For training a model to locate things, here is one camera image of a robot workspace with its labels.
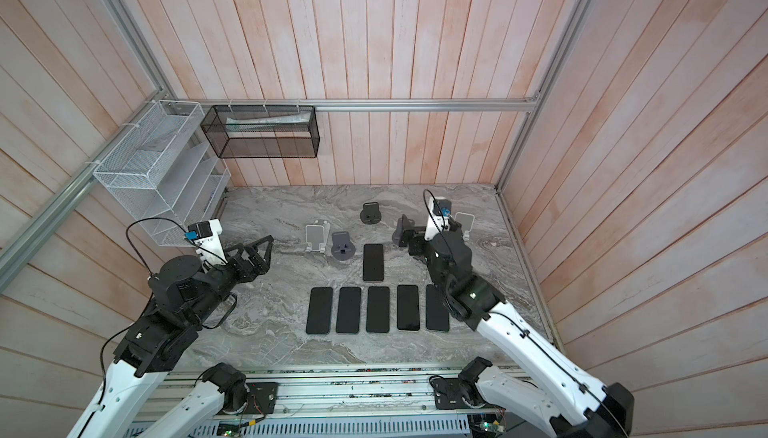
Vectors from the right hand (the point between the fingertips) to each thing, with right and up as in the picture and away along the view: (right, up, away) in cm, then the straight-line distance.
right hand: (420, 215), depth 71 cm
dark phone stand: (+8, -29, +16) cm, 34 cm away
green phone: (-19, -28, +17) cm, 38 cm away
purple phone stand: (-12, -16, +27) cm, 34 cm away
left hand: (-36, -7, -5) cm, 38 cm away
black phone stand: (-10, -28, +18) cm, 35 cm away
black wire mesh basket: (-52, +30, +34) cm, 69 cm away
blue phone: (-28, -29, +18) cm, 44 cm away
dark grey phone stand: (-13, +1, +38) cm, 40 cm away
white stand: (-31, -7, +31) cm, 45 cm away
